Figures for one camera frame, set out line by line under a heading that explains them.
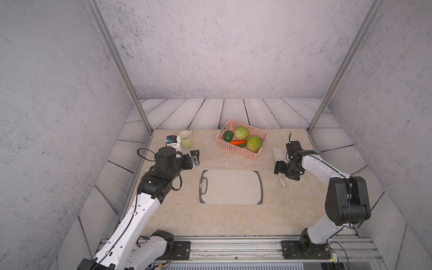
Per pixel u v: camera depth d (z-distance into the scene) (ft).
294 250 2.37
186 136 3.47
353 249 2.45
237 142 3.58
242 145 3.61
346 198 1.52
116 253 1.27
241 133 3.63
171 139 2.07
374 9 2.31
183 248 2.39
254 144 3.42
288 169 2.56
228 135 3.76
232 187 3.10
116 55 2.78
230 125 3.89
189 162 2.13
